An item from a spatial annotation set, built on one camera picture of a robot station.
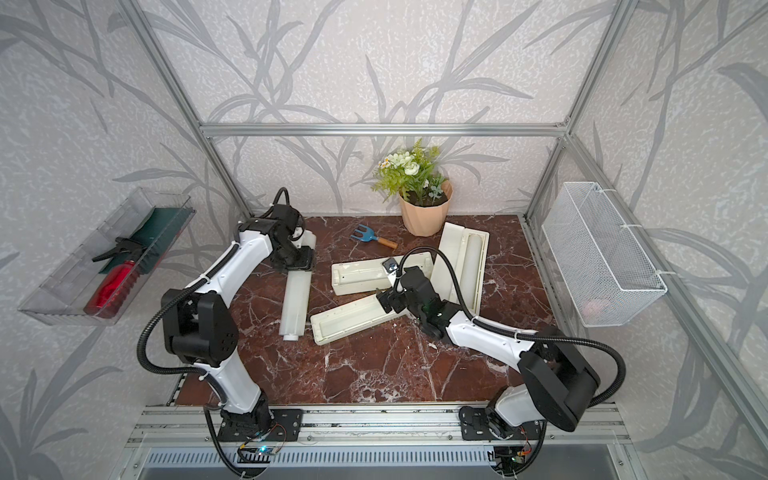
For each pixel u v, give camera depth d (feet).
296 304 2.75
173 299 1.50
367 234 3.69
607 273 1.99
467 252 3.33
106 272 2.08
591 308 2.35
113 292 1.90
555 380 1.39
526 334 1.54
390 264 2.34
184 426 2.47
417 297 2.03
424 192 3.48
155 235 2.36
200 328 1.55
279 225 2.19
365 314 3.06
